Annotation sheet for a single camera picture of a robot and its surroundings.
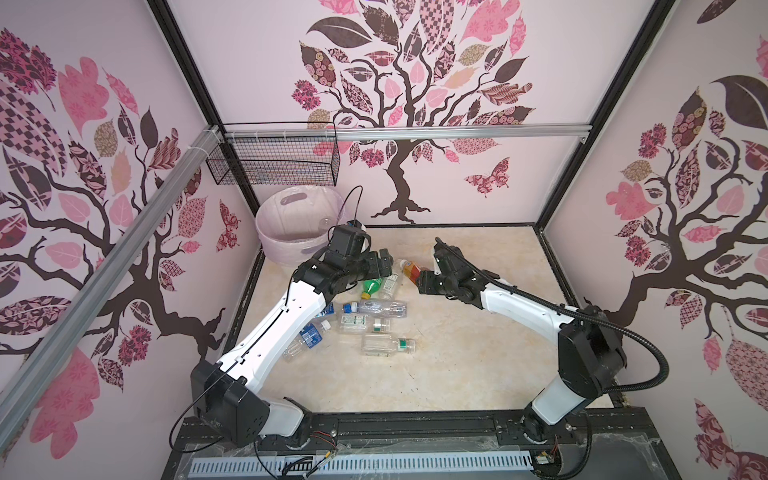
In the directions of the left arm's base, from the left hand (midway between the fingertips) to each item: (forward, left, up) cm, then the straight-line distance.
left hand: (378, 266), depth 77 cm
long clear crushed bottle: (-1, +1, -22) cm, 22 cm away
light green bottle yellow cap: (+7, +3, -21) cm, 22 cm away
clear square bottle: (-7, +8, -19) cm, 22 cm away
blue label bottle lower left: (-11, +21, -20) cm, 31 cm away
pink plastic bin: (+24, +29, -7) cm, 38 cm away
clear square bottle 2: (-12, -1, -25) cm, 28 cm away
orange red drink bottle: (+7, -9, -10) cm, 16 cm away
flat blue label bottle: (-3, +16, -20) cm, 25 cm away
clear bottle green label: (+5, -3, -19) cm, 20 cm away
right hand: (+4, -13, -11) cm, 18 cm away
